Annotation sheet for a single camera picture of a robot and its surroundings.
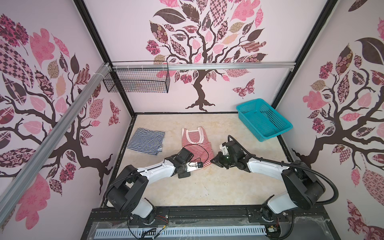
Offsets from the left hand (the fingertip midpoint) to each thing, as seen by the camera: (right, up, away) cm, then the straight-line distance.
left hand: (185, 168), depth 90 cm
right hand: (+15, +7, -4) cm, 17 cm away
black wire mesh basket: (-30, +58, +5) cm, 66 cm away
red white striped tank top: (+8, +15, +11) cm, 21 cm away
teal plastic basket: (+61, +31, +25) cm, 73 cm away
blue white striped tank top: (-27, +16, +11) cm, 33 cm away
